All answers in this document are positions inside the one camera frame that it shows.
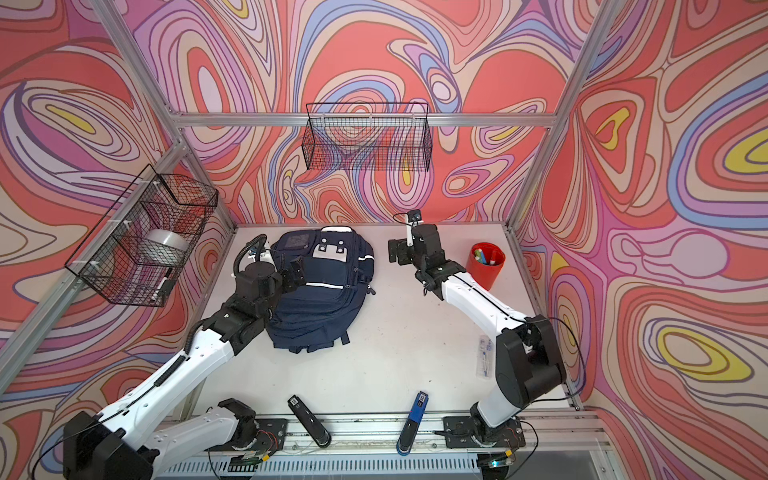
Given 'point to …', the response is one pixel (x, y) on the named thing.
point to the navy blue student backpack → (338, 265)
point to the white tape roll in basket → (163, 248)
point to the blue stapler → (407, 436)
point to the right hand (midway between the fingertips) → (407, 244)
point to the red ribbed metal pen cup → (485, 264)
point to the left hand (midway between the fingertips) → (288, 260)
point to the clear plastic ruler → (485, 362)
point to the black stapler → (309, 422)
